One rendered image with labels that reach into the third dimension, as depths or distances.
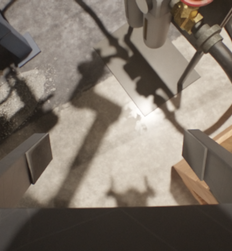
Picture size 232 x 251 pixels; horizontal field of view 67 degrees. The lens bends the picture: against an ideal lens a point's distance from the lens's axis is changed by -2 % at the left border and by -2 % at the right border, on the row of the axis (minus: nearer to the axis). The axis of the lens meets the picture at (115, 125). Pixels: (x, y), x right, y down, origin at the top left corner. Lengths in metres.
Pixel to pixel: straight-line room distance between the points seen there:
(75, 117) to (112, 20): 0.51
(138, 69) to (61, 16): 0.50
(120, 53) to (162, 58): 0.19
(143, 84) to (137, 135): 0.23
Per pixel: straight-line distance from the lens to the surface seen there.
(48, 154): 0.17
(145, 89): 0.82
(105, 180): 0.82
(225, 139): 0.74
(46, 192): 0.92
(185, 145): 0.17
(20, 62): 1.06
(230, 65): 0.41
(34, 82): 0.99
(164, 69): 0.85
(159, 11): 0.46
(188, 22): 0.43
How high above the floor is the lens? 0.79
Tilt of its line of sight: 80 degrees down
